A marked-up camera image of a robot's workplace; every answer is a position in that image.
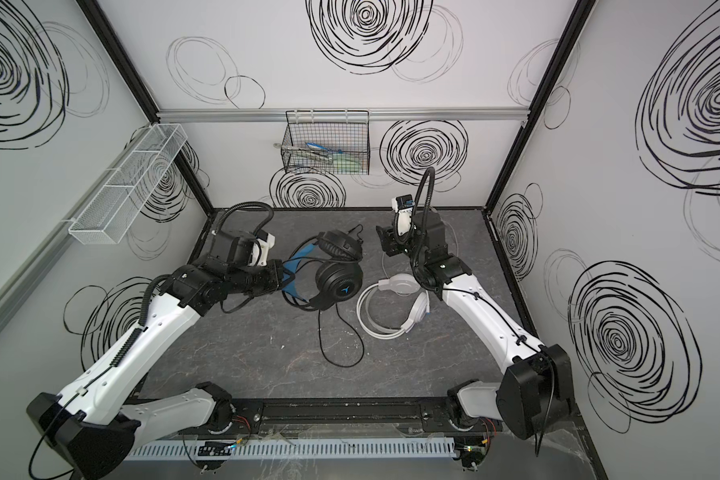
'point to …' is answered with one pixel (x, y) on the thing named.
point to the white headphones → (404, 284)
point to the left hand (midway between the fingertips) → (297, 275)
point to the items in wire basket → (339, 161)
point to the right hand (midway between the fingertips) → (382, 223)
